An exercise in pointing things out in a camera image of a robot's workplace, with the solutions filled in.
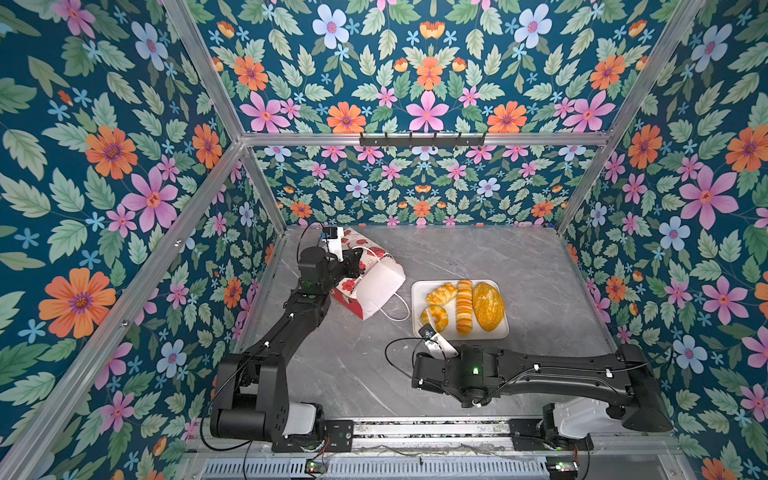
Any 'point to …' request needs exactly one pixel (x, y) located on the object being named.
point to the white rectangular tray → (419, 294)
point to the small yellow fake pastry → (442, 294)
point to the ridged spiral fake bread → (464, 307)
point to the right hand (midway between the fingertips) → (444, 361)
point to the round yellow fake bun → (488, 306)
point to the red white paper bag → (380, 274)
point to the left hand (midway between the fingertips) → (364, 241)
